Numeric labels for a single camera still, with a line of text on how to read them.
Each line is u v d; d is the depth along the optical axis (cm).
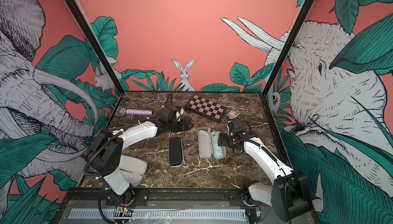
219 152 86
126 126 101
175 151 87
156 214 70
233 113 107
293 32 85
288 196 39
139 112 104
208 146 92
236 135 62
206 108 108
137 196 74
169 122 73
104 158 46
